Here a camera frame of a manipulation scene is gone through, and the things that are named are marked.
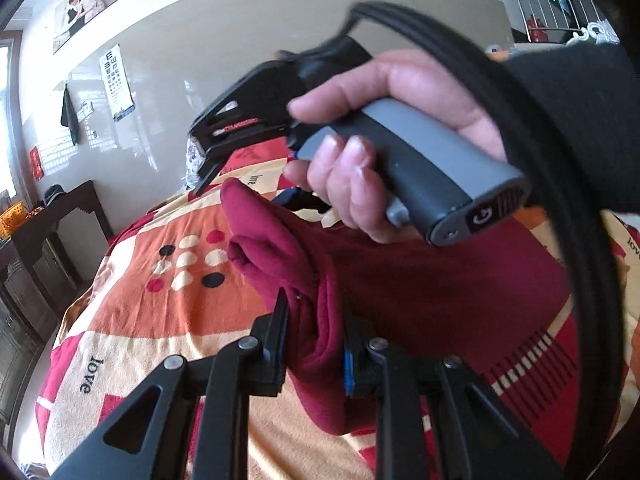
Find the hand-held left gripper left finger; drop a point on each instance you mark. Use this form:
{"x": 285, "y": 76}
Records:
{"x": 270, "y": 355}

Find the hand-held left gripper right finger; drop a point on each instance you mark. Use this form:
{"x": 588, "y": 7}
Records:
{"x": 350, "y": 375}

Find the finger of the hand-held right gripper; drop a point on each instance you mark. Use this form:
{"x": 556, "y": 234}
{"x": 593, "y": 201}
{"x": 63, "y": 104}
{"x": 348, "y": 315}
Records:
{"x": 300, "y": 200}
{"x": 250, "y": 85}

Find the dark red sweater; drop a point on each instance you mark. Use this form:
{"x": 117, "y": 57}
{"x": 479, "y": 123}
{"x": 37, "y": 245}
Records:
{"x": 425, "y": 285}

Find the person's right forearm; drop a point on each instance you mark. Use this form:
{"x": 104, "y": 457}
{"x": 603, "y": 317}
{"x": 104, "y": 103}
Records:
{"x": 575, "y": 125}

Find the person's right hand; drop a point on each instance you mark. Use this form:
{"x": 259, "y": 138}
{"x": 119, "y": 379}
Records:
{"x": 435, "y": 85}

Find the red orange printed blanket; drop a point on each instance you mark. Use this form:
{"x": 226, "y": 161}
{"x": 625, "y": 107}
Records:
{"x": 165, "y": 310}

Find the red fire extinguisher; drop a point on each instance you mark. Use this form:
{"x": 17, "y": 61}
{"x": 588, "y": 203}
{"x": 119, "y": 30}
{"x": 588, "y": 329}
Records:
{"x": 537, "y": 30}

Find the dark hanging cloth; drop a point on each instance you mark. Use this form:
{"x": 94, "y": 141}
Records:
{"x": 69, "y": 110}

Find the white ornate metalwork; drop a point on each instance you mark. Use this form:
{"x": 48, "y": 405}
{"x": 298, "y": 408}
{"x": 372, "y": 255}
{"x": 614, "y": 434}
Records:
{"x": 592, "y": 34}

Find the dark wooden console table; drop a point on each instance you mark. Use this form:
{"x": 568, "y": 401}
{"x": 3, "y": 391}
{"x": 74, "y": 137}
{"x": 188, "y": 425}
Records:
{"x": 65, "y": 210}

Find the black cap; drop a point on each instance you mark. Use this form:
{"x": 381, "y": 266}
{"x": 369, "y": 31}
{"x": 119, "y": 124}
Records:
{"x": 54, "y": 195}

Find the window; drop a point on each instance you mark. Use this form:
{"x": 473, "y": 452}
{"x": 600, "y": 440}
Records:
{"x": 7, "y": 120}

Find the dark wooden lattice cabinet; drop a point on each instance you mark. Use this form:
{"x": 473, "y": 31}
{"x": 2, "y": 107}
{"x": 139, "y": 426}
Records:
{"x": 20, "y": 320}

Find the orange plastic basket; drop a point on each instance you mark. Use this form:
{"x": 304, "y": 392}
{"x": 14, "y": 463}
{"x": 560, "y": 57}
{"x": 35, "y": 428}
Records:
{"x": 11, "y": 220}

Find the wall eye chart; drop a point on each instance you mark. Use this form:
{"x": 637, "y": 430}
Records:
{"x": 117, "y": 80}

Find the wall photo poster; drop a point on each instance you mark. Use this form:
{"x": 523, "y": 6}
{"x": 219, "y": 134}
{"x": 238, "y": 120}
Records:
{"x": 87, "y": 0}

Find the red paper wall decoration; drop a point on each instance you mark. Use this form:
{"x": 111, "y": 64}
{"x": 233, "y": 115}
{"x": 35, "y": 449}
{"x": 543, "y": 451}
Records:
{"x": 36, "y": 162}

